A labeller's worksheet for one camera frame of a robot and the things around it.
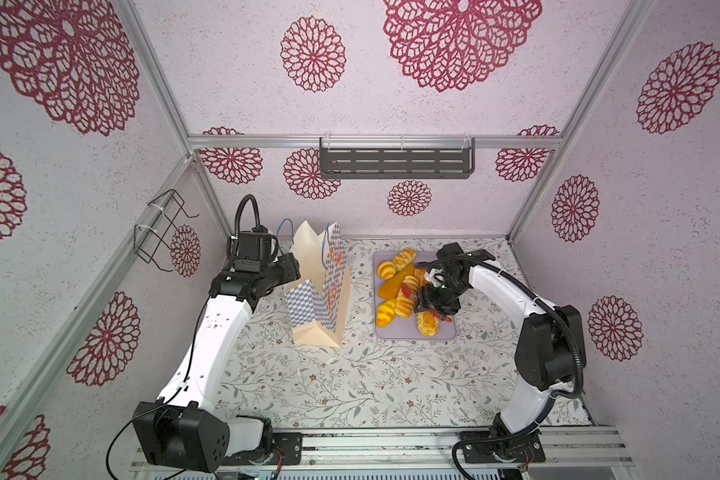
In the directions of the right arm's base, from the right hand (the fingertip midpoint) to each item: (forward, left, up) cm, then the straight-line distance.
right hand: (424, 306), depth 88 cm
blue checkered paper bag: (-8, +29, +12) cm, 32 cm away
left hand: (+1, +38, +14) cm, 40 cm away
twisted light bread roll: (+25, +4, -7) cm, 26 cm away
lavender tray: (-2, +4, -10) cm, 11 cm away
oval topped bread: (-1, -2, -7) cm, 8 cm away
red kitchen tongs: (+7, +5, -2) cm, 9 cm away
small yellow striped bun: (+2, +11, -7) cm, 13 cm away
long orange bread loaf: (+13, +9, -7) cm, 17 cm away
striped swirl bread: (+4, +5, -6) cm, 9 cm away
